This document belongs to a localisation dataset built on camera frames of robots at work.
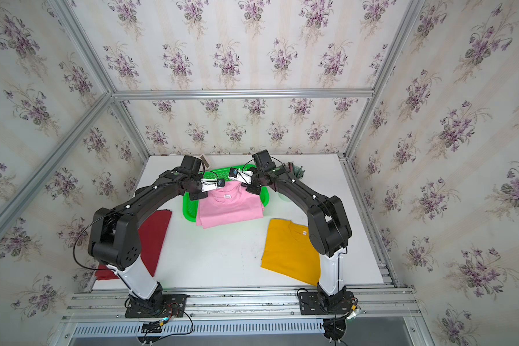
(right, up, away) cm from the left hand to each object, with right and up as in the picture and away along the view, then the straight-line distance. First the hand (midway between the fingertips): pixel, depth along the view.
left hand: (206, 186), depth 92 cm
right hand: (+18, +3, -1) cm, 18 cm away
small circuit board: (-13, -47, -21) cm, 53 cm away
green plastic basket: (-5, -8, -4) cm, 11 cm away
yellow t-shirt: (+35, -26, -6) cm, 44 cm away
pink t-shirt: (+11, -7, -4) cm, 13 cm away
